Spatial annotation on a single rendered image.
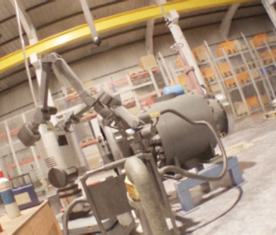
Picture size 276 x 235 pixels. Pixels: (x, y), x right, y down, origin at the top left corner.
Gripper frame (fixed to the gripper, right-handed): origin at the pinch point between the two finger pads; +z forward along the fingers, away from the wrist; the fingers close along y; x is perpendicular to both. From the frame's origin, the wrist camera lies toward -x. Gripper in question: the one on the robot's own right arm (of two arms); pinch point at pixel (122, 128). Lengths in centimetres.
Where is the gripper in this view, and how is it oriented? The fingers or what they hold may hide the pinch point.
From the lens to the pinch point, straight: 137.9
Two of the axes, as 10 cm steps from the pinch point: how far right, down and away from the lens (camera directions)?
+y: 2.5, 0.0, 9.7
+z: 7.4, 6.4, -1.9
